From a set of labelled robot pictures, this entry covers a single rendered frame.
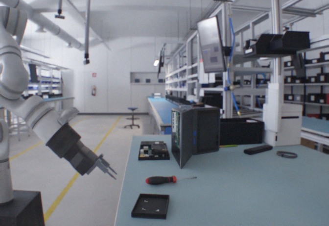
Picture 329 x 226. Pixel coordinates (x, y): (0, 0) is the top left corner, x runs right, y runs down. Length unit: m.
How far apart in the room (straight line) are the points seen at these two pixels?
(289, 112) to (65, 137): 1.08
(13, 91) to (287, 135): 1.21
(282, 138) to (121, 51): 11.40
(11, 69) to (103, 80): 11.76
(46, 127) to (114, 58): 11.81
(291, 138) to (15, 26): 1.31
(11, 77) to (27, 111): 0.09
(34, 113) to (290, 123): 1.16
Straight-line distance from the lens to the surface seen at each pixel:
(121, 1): 6.48
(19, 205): 1.08
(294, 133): 1.39
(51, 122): 0.61
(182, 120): 0.90
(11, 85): 0.63
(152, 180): 0.77
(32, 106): 0.62
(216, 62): 2.32
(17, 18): 0.89
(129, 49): 12.36
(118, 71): 12.29
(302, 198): 0.76
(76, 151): 0.61
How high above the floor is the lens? 1.29
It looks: 3 degrees down
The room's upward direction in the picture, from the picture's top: straight up
